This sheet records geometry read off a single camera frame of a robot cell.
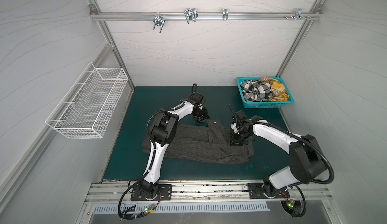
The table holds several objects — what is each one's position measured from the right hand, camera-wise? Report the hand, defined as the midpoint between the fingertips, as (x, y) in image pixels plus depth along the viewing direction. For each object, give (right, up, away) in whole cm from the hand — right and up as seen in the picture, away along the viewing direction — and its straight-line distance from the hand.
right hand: (233, 140), depth 87 cm
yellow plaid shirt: (+36, +29, +17) cm, 50 cm away
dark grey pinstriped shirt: (-16, -2, +4) cm, 16 cm away
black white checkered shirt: (+22, +30, +21) cm, 43 cm away
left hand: (-11, +12, +13) cm, 21 cm away
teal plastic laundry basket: (+24, +21, +15) cm, 35 cm away
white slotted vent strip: (-27, -28, -16) cm, 42 cm away
